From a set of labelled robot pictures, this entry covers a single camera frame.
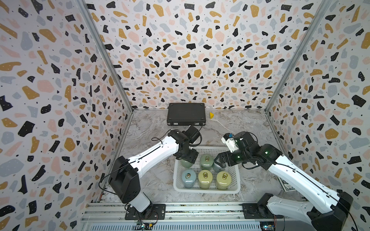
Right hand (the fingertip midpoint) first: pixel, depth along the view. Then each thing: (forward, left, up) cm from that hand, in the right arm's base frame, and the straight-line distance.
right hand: (220, 159), depth 72 cm
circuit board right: (-25, -23, -21) cm, 40 cm away
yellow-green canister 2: (-7, -2, -11) cm, 13 cm away
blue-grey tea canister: (+2, 0, -15) cm, 15 cm away
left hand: (+4, +16, -6) cm, 17 cm away
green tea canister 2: (+4, +6, -11) cm, 13 cm away
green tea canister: (0, +18, -7) cm, 19 cm away
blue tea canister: (-6, +16, -10) cm, 20 cm away
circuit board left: (-27, +37, -19) cm, 49 cm away
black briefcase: (+46, +21, -16) cm, 53 cm away
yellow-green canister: (-6, +8, -10) cm, 14 cm away
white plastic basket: (-9, +22, -17) cm, 29 cm away
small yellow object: (+47, +1, -18) cm, 51 cm away
